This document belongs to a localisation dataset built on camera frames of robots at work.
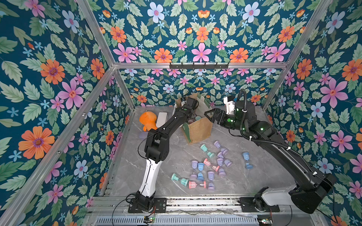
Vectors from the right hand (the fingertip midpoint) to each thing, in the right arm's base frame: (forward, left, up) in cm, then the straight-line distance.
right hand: (213, 111), depth 68 cm
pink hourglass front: (-25, +10, -34) cm, 43 cm away
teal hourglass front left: (-23, +15, -34) cm, 43 cm away
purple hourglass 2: (-13, +9, -34) cm, 37 cm away
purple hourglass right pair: (-10, -7, -34) cm, 36 cm away
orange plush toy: (+19, +45, -29) cm, 57 cm away
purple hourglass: (-3, -10, -34) cm, 35 cm away
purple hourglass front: (-25, -1, -35) cm, 42 cm away
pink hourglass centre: (-15, -4, -34) cm, 37 cm away
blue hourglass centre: (-20, +6, -35) cm, 41 cm away
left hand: (+21, +12, -22) cm, 33 cm away
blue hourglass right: (-6, -24, -34) cm, 42 cm away
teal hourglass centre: (-1, +3, -34) cm, 34 cm away
